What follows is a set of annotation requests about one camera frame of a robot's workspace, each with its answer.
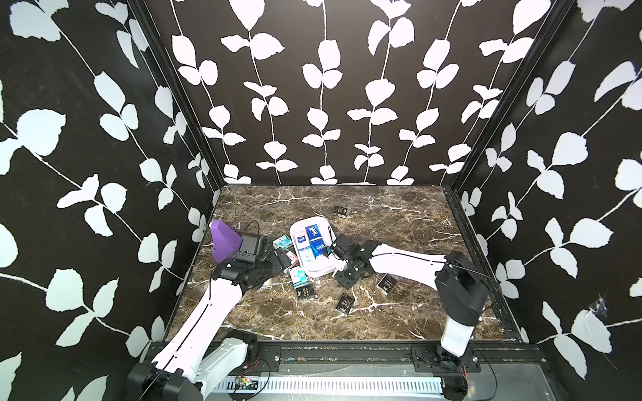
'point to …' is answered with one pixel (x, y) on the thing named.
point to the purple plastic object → (225, 241)
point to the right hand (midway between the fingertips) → (340, 275)
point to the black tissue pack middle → (305, 292)
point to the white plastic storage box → (311, 236)
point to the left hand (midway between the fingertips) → (283, 261)
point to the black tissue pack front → (345, 303)
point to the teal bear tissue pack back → (282, 241)
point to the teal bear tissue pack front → (298, 276)
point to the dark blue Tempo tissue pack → (318, 247)
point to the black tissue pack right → (386, 284)
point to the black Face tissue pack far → (341, 212)
